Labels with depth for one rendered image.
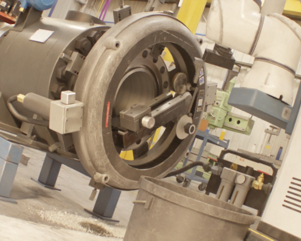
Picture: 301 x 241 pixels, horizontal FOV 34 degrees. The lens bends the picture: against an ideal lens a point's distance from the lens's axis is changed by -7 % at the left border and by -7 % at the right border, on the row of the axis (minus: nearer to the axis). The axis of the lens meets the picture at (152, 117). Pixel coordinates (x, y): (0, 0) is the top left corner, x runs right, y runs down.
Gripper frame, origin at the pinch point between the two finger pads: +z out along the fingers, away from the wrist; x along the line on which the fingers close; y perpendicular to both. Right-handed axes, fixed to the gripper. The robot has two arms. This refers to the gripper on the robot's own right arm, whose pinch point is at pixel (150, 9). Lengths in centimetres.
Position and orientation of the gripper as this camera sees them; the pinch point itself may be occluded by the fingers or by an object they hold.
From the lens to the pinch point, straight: 246.2
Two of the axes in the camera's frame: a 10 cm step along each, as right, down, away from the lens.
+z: -3.9, 9.2, -1.1
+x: 7.0, 3.7, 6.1
